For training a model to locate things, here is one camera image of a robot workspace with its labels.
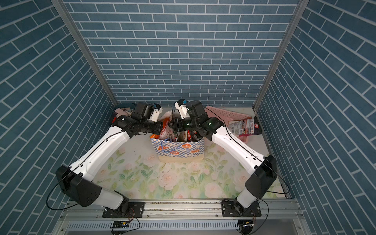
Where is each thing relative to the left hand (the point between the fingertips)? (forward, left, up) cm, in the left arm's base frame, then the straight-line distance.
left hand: (166, 126), depth 78 cm
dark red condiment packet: (-4, -12, -2) cm, 13 cm away
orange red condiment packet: (+1, 0, -7) cm, 7 cm away
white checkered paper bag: (-10, -2, -7) cm, 13 cm away
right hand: (-3, -4, +6) cm, 8 cm away
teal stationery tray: (+33, +40, -21) cm, 56 cm away
